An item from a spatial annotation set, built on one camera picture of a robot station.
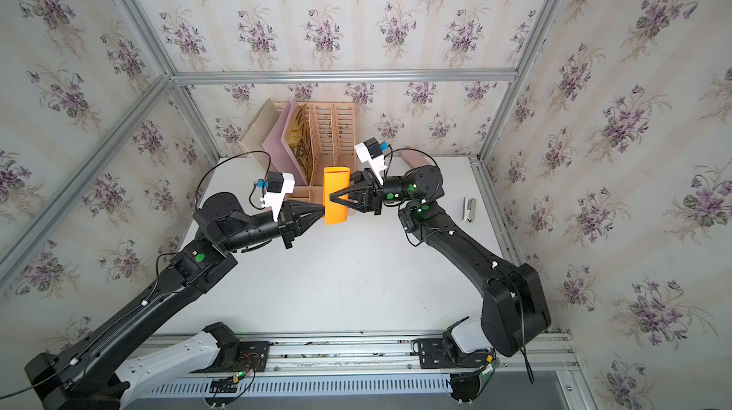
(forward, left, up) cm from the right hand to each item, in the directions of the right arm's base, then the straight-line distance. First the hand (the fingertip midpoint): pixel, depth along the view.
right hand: (337, 200), depth 57 cm
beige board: (+32, +30, -12) cm, 45 cm away
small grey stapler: (+25, -43, -39) cm, 63 cm away
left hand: (-2, +2, -2) cm, 4 cm away
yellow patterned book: (+41, +19, -19) cm, 49 cm away
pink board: (+31, +24, -15) cm, 42 cm away
